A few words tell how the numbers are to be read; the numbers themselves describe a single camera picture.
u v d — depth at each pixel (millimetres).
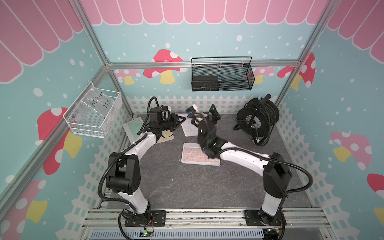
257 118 914
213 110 684
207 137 560
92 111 720
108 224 738
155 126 710
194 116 633
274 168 521
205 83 895
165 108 830
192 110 645
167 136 771
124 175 472
